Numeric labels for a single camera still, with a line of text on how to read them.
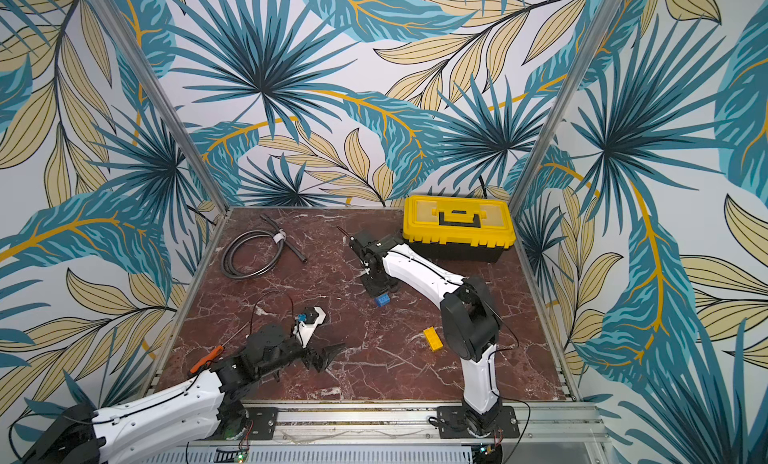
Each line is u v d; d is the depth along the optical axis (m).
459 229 0.93
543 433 0.73
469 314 0.50
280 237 1.07
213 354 0.83
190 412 0.53
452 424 0.73
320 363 0.69
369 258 0.64
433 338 0.87
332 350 0.72
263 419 0.74
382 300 0.90
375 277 0.76
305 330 0.68
